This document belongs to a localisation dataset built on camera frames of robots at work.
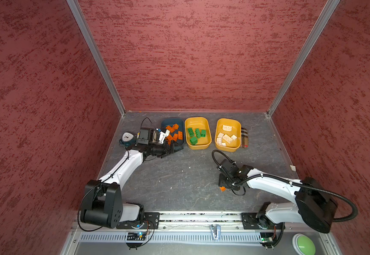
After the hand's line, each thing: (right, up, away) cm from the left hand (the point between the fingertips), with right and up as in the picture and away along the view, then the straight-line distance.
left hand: (177, 152), depth 81 cm
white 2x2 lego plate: (+29, +2, +21) cm, 36 cm away
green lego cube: (+16, +9, +26) cm, 32 cm away
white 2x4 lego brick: (+33, +12, +29) cm, 46 cm away
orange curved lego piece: (+24, -20, +2) cm, 31 cm away
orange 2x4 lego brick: (-7, +12, +29) cm, 32 cm away
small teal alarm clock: (-33, +6, +19) cm, 39 cm away
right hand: (+25, -20, +4) cm, 32 cm away
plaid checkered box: (+42, +3, +19) cm, 46 cm away
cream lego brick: (+28, +8, +26) cm, 39 cm away
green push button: (+56, -38, -13) cm, 69 cm away
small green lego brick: (+9, +5, +19) cm, 21 cm away
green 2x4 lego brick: (+7, +10, +26) cm, 29 cm away
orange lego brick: (-4, +14, +29) cm, 32 cm away
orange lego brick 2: (-3, +6, +25) cm, 26 cm away
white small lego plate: (+37, +6, +24) cm, 44 cm away
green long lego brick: (+12, +9, +25) cm, 29 cm away
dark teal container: (0, +10, +26) cm, 28 cm away
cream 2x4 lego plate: (+32, +6, +23) cm, 39 cm away
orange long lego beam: (-7, +5, +22) cm, 24 cm away
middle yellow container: (+16, +16, +30) cm, 38 cm away
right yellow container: (+33, +8, +26) cm, 43 cm away
